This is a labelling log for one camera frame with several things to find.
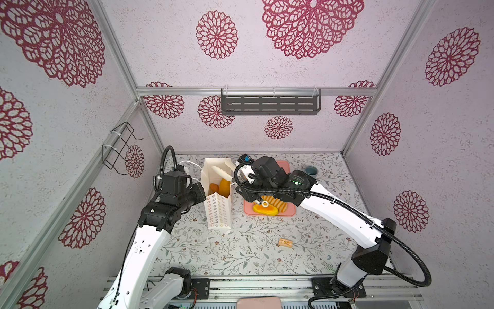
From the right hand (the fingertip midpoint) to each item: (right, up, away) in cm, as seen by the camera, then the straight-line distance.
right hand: (240, 182), depth 69 cm
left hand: (-14, -4, +4) cm, 15 cm away
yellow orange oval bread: (+13, -15, +23) cm, 30 cm away
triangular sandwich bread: (-14, -4, +23) cm, 27 cm away
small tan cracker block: (+20, -28, +16) cm, 37 cm away
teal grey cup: (+39, +4, +38) cm, 54 cm away
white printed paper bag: (-10, -11, +10) cm, 18 cm away
